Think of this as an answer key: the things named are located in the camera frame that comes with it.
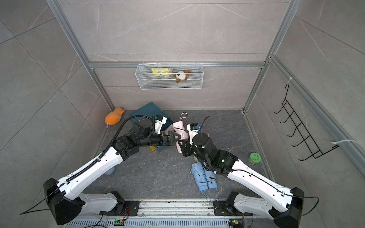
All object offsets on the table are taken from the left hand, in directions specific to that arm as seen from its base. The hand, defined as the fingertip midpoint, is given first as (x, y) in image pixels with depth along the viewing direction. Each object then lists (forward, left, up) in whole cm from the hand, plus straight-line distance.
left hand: (177, 136), depth 68 cm
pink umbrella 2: (+3, +1, +2) cm, 4 cm away
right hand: (-2, -2, -2) cm, 4 cm away
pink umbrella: (+2, -2, +2) cm, 3 cm away
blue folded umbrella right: (-14, -19, -26) cm, 35 cm away
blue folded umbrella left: (-10, -12, -25) cm, 29 cm away
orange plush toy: (+32, +49, -21) cm, 62 cm away
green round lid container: (-2, -47, -25) cm, 53 cm away
